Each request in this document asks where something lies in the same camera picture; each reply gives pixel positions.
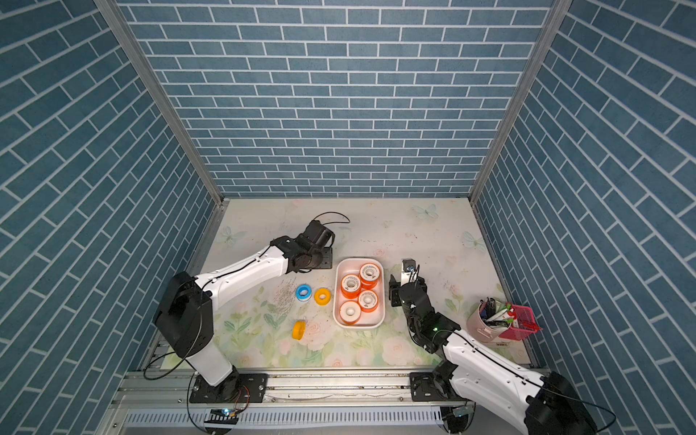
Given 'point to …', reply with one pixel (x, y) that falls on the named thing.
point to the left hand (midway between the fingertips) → (330, 260)
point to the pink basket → (527, 324)
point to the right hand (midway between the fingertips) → (402, 277)
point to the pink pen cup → (489, 320)
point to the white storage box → (359, 293)
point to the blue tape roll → (304, 293)
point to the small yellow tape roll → (298, 330)
